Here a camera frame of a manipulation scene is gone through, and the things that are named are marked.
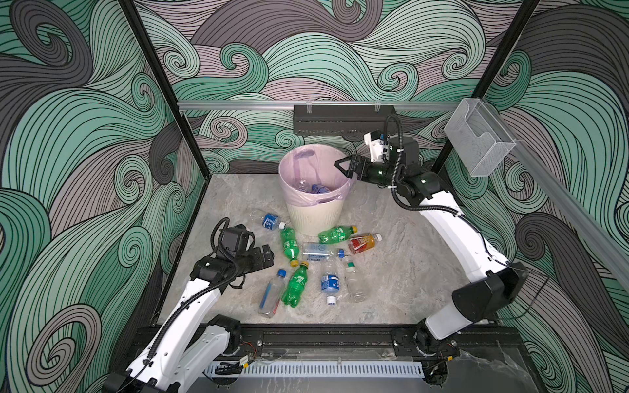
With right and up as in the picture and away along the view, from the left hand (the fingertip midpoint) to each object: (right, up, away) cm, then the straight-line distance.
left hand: (262, 255), depth 78 cm
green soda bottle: (+8, +1, +12) cm, 14 cm away
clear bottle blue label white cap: (0, +9, +19) cm, 21 cm away
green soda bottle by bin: (+26, +4, +16) cm, 31 cm away
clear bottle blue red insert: (+3, -14, +3) cm, 15 cm away
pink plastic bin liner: (+15, +28, +23) cm, 39 cm away
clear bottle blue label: (+22, -10, +1) cm, 25 cm away
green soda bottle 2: (+11, -11, +2) cm, 15 cm away
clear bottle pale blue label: (+20, -1, +11) cm, 22 cm away
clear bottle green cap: (+32, -12, +7) cm, 35 cm away
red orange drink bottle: (+35, +2, +12) cm, 37 cm away
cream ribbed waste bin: (+17, +16, +1) cm, 24 cm away
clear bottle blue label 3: (+13, +23, +10) cm, 28 cm away
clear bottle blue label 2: (+20, +22, +22) cm, 37 cm away
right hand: (+26, +29, -7) cm, 40 cm away
